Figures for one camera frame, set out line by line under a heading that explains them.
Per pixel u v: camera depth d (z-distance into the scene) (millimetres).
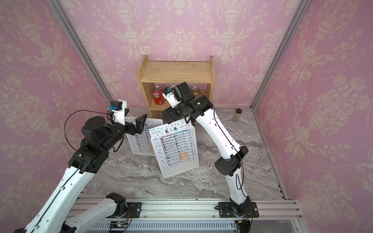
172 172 817
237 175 554
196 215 735
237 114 1060
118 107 499
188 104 532
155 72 801
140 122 549
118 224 716
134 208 749
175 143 745
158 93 854
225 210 730
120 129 535
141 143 873
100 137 456
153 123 759
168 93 625
